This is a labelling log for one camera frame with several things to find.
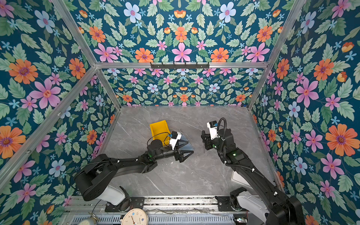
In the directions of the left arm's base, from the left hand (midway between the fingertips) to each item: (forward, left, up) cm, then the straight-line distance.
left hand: (191, 146), depth 73 cm
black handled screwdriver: (-2, -6, +1) cm, 7 cm away
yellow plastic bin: (+24, +21, -20) cm, 38 cm away
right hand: (+7, -7, 0) cm, 10 cm away
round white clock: (-28, +30, -18) cm, 45 cm away
